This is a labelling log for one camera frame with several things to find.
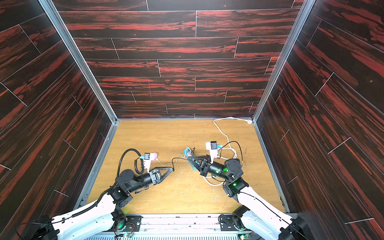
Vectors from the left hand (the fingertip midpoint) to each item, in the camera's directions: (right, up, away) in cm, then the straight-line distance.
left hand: (171, 171), depth 68 cm
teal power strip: (+7, +6, +23) cm, 24 cm away
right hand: (+9, +7, -2) cm, 12 cm away
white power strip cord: (+54, +27, +48) cm, 77 cm away
